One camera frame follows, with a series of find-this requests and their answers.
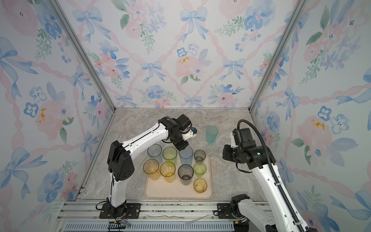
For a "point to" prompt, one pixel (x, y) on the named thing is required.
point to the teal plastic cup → (211, 134)
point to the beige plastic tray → (158, 189)
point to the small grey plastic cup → (199, 155)
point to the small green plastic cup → (199, 169)
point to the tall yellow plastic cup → (167, 169)
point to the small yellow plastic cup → (200, 185)
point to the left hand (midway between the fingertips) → (185, 146)
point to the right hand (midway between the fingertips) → (226, 152)
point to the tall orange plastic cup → (151, 167)
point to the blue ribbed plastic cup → (186, 155)
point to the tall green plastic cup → (169, 154)
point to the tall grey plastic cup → (185, 172)
